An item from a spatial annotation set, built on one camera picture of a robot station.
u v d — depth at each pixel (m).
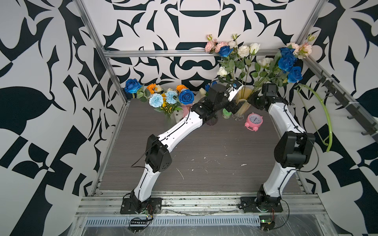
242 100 0.91
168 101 0.72
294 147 0.50
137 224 0.73
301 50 0.79
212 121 1.04
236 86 0.63
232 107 0.68
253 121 1.05
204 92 0.47
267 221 0.70
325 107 0.71
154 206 0.74
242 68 0.89
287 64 0.65
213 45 0.85
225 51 0.77
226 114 1.08
